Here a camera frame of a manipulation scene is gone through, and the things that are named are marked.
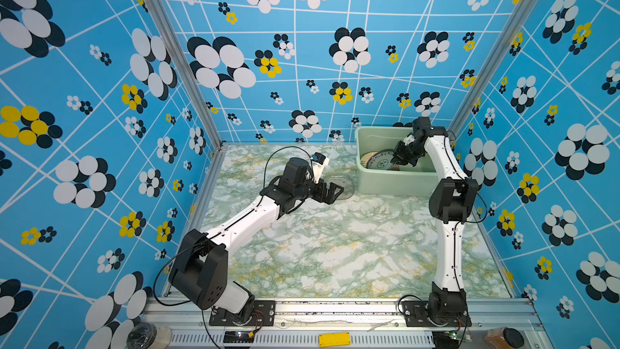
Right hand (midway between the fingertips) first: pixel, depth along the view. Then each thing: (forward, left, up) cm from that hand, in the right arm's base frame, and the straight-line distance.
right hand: (395, 159), depth 102 cm
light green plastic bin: (-11, -3, -1) cm, 11 cm away
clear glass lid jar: (-63, +77, +2) cm, 100 cm away
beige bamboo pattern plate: (+5, +11, -4) cm, 13 cm away
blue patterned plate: (+2, +5, -3) cm, 6 cm away
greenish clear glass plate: (-9, +20, -9) cm, 23 cm away
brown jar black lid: (-62, -17, -2) cm, 64 cm away
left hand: (-20, +26, +11) cm, 35 cm away
